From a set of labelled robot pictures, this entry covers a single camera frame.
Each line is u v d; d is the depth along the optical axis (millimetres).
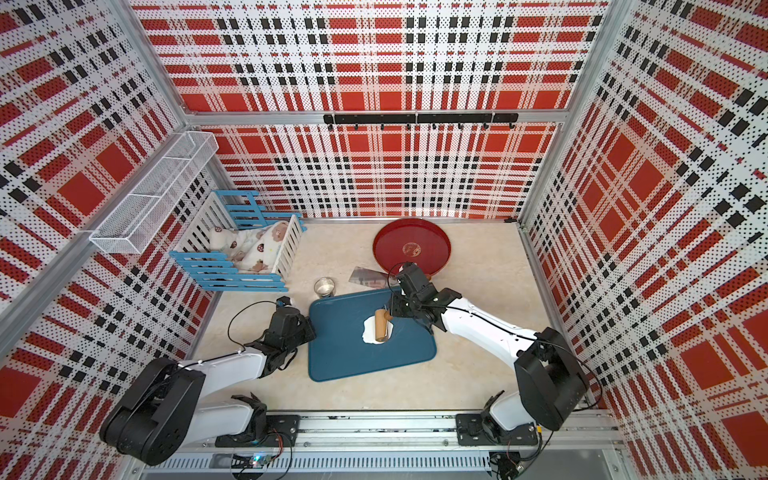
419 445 730
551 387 420
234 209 1151
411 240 1313
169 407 424
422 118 887
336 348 891
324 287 1014
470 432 722
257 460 695
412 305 638
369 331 903
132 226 689
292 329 726
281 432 735
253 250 1050
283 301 824
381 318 904
